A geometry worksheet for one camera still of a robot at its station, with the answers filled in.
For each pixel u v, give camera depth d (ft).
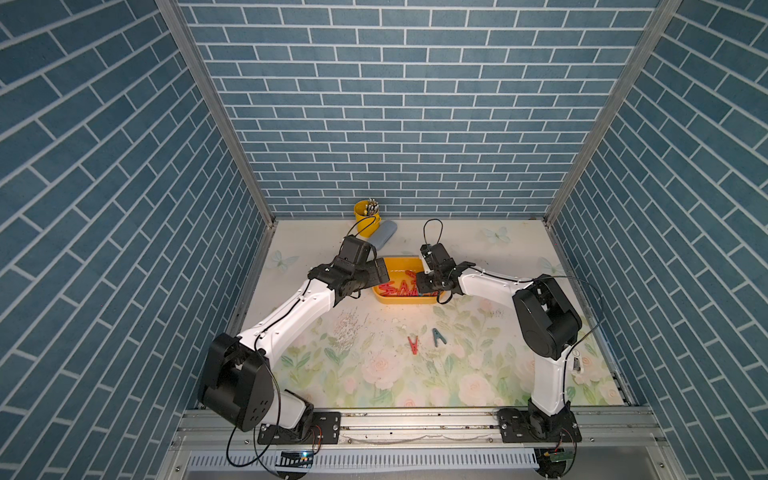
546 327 1.69
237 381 1.35
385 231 3.74
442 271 2.47
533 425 2.17
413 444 2.37
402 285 3.26
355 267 2.08
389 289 3.25
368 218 3.47
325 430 2.42
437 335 2.93
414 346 2.86
